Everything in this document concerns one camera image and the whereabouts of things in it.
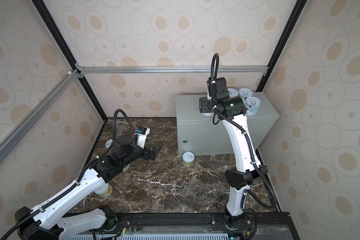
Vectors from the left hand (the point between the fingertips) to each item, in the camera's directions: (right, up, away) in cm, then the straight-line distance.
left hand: (157, 141), depth 71 cm
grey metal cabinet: (+20, +3, +11) cm, 23 cm away
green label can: (+15, -12, +21) cm, 29 cm away
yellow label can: (-37, -3, +26) cm, 45 cm away
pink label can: (+25, +13, +2) cm, 28 cm away
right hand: (+25, +19, +1) cm, 31 cm away
